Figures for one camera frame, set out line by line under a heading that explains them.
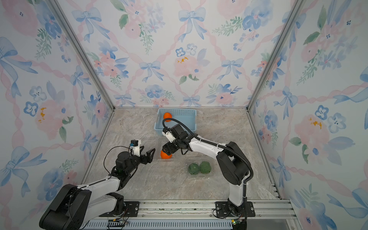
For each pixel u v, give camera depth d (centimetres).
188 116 113
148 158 78
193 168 83
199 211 75
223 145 52
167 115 110
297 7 69
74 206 42
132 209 74
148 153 78
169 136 80
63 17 73
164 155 88
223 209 73
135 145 74
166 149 79
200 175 86
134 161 75
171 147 78
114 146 70
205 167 84
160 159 90
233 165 48
